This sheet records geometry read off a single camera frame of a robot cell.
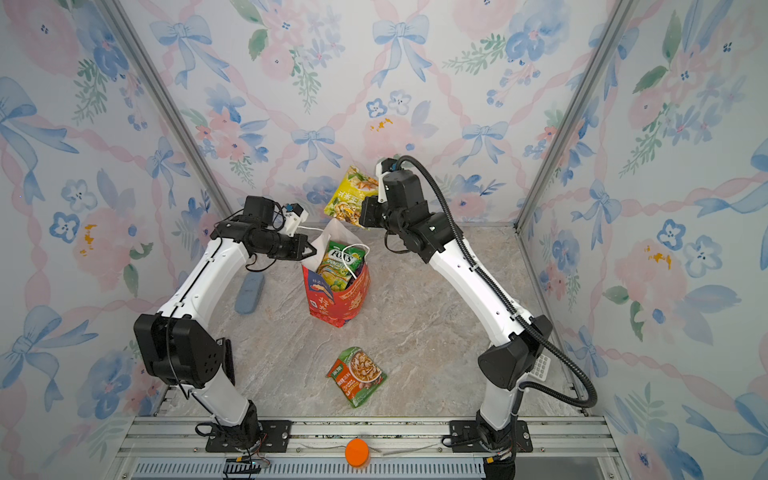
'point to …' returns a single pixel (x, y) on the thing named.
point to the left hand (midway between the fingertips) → (316, 248)
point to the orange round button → (357, 452)
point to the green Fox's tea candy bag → (339, 264)
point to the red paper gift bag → (326, 304)
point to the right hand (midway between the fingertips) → (362, 201)
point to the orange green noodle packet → (356, 374)
